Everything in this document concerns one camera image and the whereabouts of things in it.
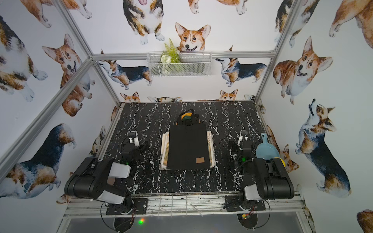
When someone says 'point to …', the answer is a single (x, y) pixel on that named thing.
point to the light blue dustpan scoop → (266, 150)
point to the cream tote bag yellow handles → (165, 148)
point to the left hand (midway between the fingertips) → (139, 135)
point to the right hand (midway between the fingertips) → (238, 137)
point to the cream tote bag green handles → (187, 118)
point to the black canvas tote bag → (187, 144)
